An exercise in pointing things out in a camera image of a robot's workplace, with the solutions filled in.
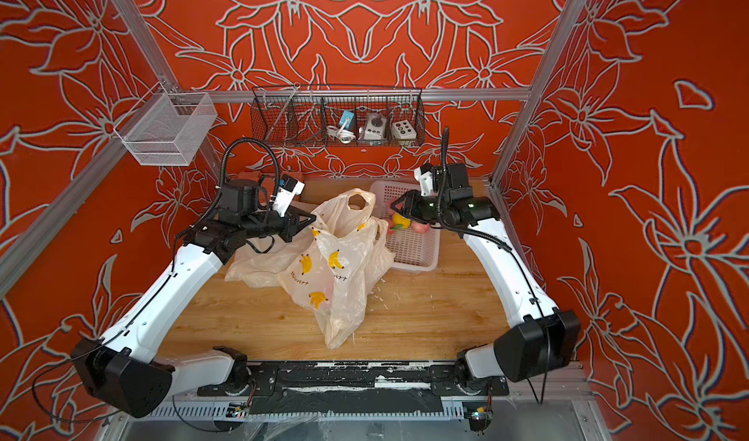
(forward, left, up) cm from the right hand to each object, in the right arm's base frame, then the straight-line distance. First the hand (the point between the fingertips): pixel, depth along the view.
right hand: (389, 206), depth 73 cm
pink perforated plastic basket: (+4, -9, -29) cm, 31 cm away
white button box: (+32, -6, -1) cm, 32 cm away
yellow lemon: (+14, -4, -24) cm, 28 cm away
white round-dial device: (+30, +4, +3) cm, 31 cm away
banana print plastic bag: (-11, +11, -5) cm, 16 cm away
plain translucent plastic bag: (-2, +41, -26) cm, 49 cm away
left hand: (-3, +19, -1) cm, 19 cm away
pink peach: (+11, -11, -25) cm, 29 cm away
